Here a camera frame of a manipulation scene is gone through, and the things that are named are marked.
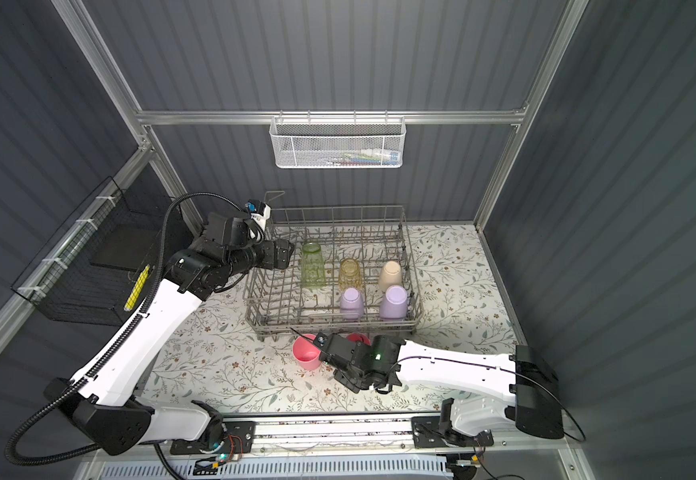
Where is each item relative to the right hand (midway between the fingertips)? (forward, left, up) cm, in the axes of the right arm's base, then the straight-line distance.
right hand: (349, 367), depth 75 cm
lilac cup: (+16, 0, +3) cm, 17 cm away
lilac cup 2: (+15, -12, +5) cm, 20 cm away
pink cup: (+7, +13, -8) cm, 17 cm away
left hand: (+22, +17, +23) cm, 36 cm away
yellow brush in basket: (+12, +49, +19) cm, 54 cm away
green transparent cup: (+32, +12, -1) cm, 34 cm away
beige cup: (+26, -12, +3) cm, 29 cm away
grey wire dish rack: (+23, +25, -8) cm, 35 cm away
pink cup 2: (+13, -2, -11) cm, 17 cm away
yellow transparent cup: (+28, 0, 0) cm, 28 cm away
